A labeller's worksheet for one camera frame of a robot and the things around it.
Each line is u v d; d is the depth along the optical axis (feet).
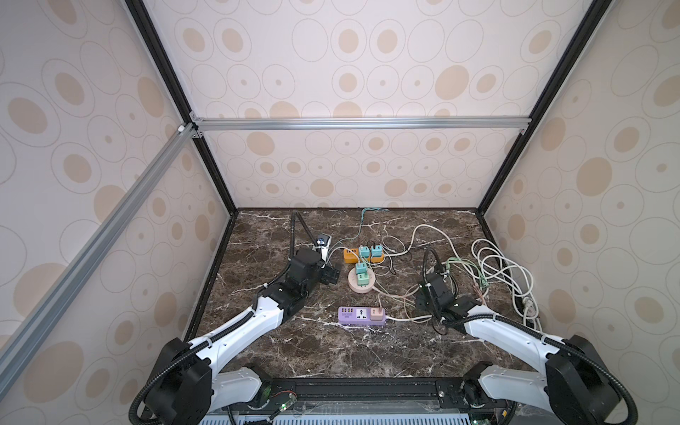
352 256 2.94
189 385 1.28
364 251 3.19
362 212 3.94
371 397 2.44
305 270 1.96
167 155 2.51
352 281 3.09
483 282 3.11
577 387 1.33
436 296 2.16
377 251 3.18
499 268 3.33
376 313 2.69
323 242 2.25
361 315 2.81
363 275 2.95
